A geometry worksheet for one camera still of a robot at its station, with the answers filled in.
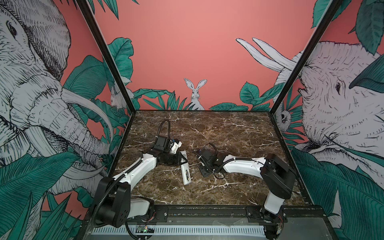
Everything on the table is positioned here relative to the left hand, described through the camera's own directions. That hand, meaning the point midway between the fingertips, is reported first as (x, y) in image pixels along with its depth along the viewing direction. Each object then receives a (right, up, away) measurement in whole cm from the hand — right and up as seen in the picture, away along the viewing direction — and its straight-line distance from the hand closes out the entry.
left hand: (186, 159), depth 82 cm
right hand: (+8, -7, +5) cm, 12 cm away
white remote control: (0, -6, -1) cm, 6 cm away
